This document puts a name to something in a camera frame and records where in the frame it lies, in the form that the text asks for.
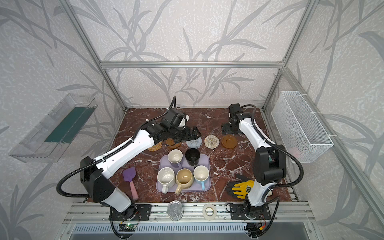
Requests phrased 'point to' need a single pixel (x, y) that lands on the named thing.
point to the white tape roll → (207, 217)
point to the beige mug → (184, 180)
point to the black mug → (192, 156)
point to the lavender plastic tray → (171, 189)
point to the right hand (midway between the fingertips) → (231, 126)
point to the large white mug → (166, 177)
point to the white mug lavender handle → (175, 156)
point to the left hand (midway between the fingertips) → (197, 132)
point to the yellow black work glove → (240, 189)
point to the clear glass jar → (175, 210)
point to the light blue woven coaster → (195, 143)
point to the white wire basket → (302, 137)
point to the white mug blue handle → (201, 173)
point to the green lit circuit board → (127, 227)
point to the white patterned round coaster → (212, 141)
